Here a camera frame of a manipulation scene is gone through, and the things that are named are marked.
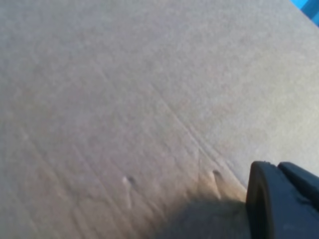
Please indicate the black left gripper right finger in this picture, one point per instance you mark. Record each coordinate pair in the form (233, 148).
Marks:
(305, 182)

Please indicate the upper shoebox outer sleeve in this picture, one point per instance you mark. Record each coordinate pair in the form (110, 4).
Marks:
(139, 119)

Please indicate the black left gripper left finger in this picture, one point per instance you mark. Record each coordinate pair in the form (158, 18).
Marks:
(275, 208)

